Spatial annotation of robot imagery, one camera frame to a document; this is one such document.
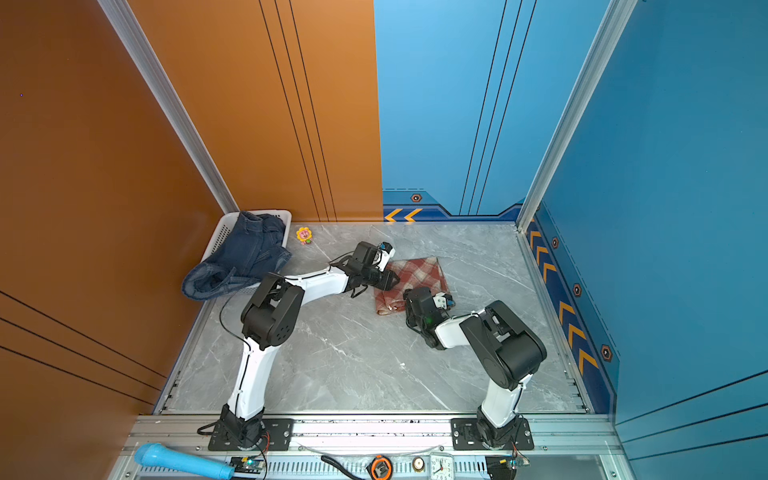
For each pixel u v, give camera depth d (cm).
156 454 69
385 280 91
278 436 74
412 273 100
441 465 68
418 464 67
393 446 73
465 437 72
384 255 88
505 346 48
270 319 57
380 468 67
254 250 102
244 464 71
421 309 74
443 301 88
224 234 108
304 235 112
